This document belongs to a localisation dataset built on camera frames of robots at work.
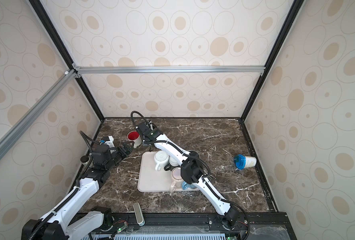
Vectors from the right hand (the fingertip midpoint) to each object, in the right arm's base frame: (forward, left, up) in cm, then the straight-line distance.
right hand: (149, 139), depth 96 cm
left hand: (-11, +5, +12) cm, 17 cm away
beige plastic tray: (-23, -2, -9) cm, 25 cm away
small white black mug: (-17, -16, -1) cm, 23 cm away
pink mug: (-28, -19, +1) cm, 33 cm away
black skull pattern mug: (-25, -26, +22) cm, 42 cm away
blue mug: (-30, -23, -2) cm, 38 cm away
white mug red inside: (+6, +12, -4) cm, 13 cm away
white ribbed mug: (-14, -9, -1) cm, 17 cm away
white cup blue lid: (-15, -56, -4) cm, 58 cm away
